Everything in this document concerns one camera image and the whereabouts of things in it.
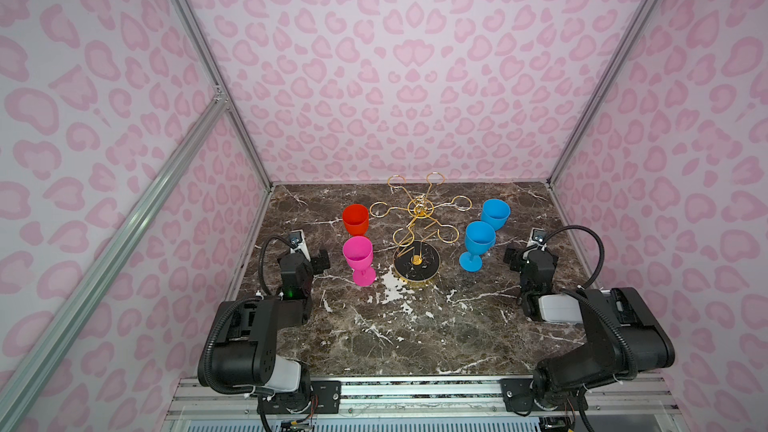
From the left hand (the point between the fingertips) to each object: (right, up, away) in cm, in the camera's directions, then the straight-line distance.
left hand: (308, 242), depth 91 cm
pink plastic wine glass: (+16, -2, -9) cm, 19 cm away
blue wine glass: (+52, +1, -1) cm, 52 cm away
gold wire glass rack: (+32, -6, +4) cm, 33 cm away
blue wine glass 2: (+59, +9, +7) cm, 60 cm away
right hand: (+68, 0, 0) cm, 68 cm away
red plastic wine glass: (+15, +7, -1) cm, 16 cm away
